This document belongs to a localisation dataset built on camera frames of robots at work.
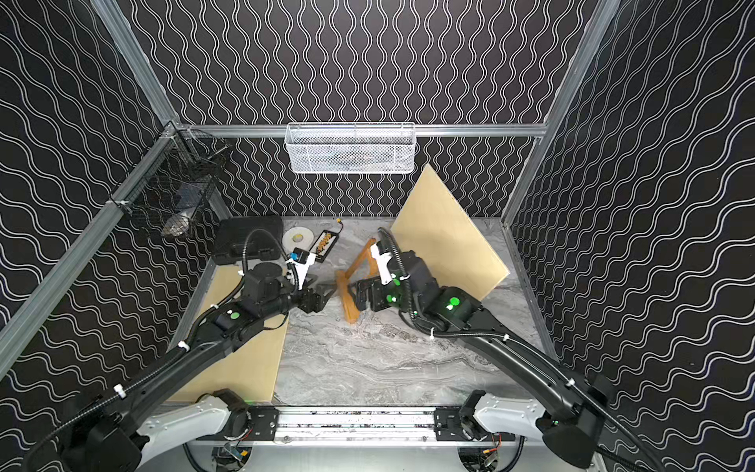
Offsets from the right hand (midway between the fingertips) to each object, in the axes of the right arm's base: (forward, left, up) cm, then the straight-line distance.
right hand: (363, 282), depth 70 cm
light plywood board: (-12, +33, -26) cm, 44 cm away
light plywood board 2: (+26, -20, -5) cm, 33 cm away
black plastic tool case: (+29, +39, -20) cm, 52 cm away
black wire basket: (+34, +63, +1) cm, 71 cm away
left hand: (+4, +11, -4) cm, 12 cm away
